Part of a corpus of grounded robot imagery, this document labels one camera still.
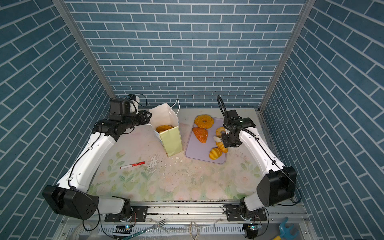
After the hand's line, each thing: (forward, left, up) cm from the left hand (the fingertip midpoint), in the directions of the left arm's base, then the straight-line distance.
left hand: (150, 113), depth 76 cm
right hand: (-9, -42, -13) cm, 44 cm away
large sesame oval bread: (+8, -2, -23) cm, 24 cm away
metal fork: (-45, -7, -30) cm, 54 cm away
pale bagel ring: (+9, -40, -28) cm, 50 cm away
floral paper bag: (+10, -4, -17) cm, 21 cm away
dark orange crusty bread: (+6, -28, -27) cm, 39 cm away
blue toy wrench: (-49, -66, -28) cm, 87 cm away
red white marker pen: (-15, +15, -30) cm, 37 cm away
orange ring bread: (+17, -31, -27) cm, 44 cm away
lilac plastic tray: (-3, -24, -31) cm, 40 cm away
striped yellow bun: (-9, -36, -26) cm, 45 cm away
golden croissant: (-4, -39, -25) cm, 47 cm away
